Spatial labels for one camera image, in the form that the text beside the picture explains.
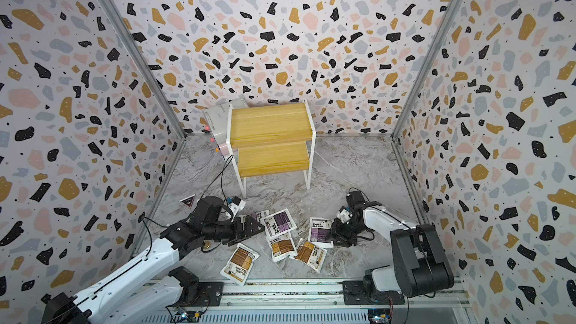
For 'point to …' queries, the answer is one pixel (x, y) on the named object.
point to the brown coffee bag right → (310, 253)
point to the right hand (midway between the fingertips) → (329, 239)
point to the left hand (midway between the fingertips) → (259, 232)
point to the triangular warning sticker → (188, 201)
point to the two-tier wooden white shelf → (271, 139)
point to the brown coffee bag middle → (283, 247)
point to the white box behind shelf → (217, 118)
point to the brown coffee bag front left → (238, 264)
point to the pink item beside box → (224, 149)
